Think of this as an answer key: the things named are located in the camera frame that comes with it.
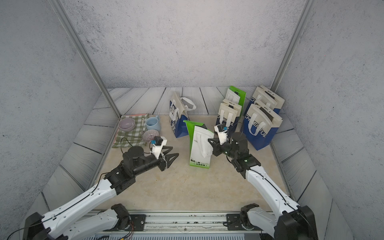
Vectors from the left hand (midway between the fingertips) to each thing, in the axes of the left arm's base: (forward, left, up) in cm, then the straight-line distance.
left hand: (176, 152), depth 69 cm
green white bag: (+7, -12, -8) cm, 16 cm away
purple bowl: (+39, +42, -23) cm, 62 cm away
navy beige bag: (+26, -29, -1) cm, 39 cm away
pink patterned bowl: (+29, +23, -23) cm, 43 cm away
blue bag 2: (+35, +1, -3) cm, 35 cm away
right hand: (+9, -16, -2) cm, 19 cm away
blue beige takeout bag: (+44, -54, -2) cm, 70 cm away
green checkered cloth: (+29, +34, -26) cm, 52 cm away
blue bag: (+20, -47, -6) cm, 51 cm away
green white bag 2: (+41, -36, +1) cm, 55 cm away
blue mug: (+39, +22, -22) cm, 49 cm away
